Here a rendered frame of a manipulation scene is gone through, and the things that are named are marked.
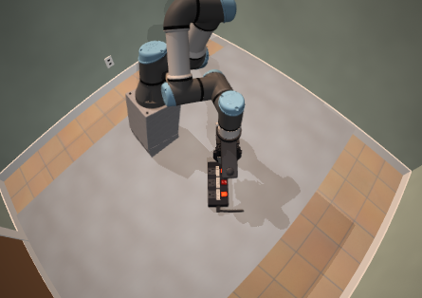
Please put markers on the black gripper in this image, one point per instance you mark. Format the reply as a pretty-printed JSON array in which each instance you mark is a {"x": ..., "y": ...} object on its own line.
[{"x": 217, "y": 151}]

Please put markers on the black power strip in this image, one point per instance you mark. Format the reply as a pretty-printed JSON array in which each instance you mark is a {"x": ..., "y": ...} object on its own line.
[{"x": 218, "y": 189}]

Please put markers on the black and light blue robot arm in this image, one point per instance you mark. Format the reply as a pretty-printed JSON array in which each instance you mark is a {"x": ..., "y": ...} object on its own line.
[{"x": 204, "y": 17}]

